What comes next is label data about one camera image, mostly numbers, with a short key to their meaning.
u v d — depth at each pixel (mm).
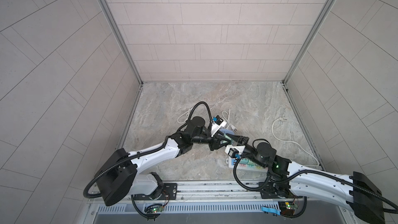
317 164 790
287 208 680
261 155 548
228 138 679
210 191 724
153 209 653
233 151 569
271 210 652
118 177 400
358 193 421
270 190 711
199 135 623
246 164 768
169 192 707
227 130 904
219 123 641
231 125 922
